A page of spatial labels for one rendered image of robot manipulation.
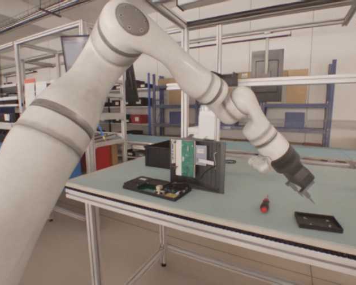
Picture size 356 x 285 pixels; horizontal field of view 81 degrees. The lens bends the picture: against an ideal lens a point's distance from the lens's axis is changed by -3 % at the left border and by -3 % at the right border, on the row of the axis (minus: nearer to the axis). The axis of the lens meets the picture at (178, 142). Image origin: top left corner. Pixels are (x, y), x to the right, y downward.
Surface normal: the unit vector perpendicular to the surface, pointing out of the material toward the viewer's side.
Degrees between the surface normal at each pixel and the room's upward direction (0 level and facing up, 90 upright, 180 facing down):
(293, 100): 90
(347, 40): 90
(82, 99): 54
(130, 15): 71
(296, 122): 90
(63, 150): 86
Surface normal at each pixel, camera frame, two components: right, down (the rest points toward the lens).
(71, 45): -0.04, 0.33
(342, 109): -0.46, 0.13
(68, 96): 0.45, -0.64
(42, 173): 0.76, -0.07
